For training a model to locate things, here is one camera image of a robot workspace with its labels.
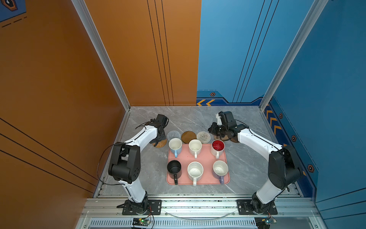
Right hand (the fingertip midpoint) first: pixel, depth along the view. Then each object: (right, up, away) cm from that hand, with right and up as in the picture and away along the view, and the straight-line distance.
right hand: (206, 129), depth 89 cm
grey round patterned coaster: (-22, -4, +13) cm, 26 cm away
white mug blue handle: (-20, -11, +3) cm, 23 cm away
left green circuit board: (-35, -45, -19) cm, 60 cm away
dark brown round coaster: (+10, -4, -23) cm, 25 cm away
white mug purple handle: (+8, -24, -4) cm, 25 cm away
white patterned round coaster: (-1, -6, +12) cm, 13 cm away
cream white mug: (-7, -12, +3) cm, 14 cm away
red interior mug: (+8, -13, +4) cm, 16 cm away
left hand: (-32, -5, +4) cm, 33 cm away
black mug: (-20, -23, -5) cm, 31 cm away
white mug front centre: (-8, -25, -5) cm, 26 cm away
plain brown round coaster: (-12, -6, +12) cm, 18 cm away
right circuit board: (+26, -45, -20) cm, 55 cm away
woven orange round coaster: (-31, -10, +8) cm, 33 cm away
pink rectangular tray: (0, -19, +1) cm, 19 cm away
